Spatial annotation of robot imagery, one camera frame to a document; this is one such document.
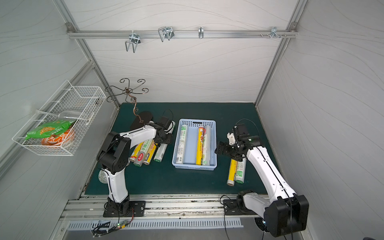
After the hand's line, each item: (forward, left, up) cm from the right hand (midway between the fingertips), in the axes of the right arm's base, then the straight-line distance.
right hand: (223, 152), depth 79 cm
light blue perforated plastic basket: (+3, +19, -12) cm, 23 cm away
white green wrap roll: (-8, -10, -9) cm, 16 cm away
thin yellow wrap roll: (+11, +13, -10) cm, 21 cm away
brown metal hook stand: (+26, +55, +18) cm, 64 cm away
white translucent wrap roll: (+4, +25, -10) cm, 27 cm away
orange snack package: (-7, +73, +20) cm, 76 cm away
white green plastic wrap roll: (+10, +9, -10) cm, 16 cm away
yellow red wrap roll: (-2, -7, -11) cm, 14 cm away
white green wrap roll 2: (+4, +37, -9) cm, 38 cm away
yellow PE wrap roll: (+3, +43, -10) cm, 45 cm away
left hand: (+13, +35, -11) cm, 39 cm away
